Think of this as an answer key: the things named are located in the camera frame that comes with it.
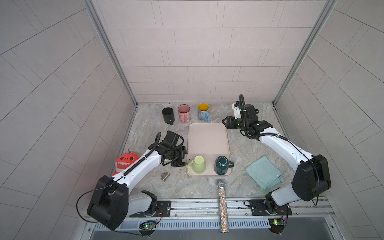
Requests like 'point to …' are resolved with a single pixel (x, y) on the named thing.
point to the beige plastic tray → (209, 140)
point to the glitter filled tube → (223, 207)
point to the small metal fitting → (164, 176)
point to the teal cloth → (264, 173)
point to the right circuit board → (277, 225)
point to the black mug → (168, 115)
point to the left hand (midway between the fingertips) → (193, 152)
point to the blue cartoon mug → (203, 113)
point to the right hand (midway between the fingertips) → (225, 120)
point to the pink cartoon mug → (184, 111)
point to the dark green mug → (221, 165)
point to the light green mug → (198, 165)
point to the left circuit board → (147, 225)
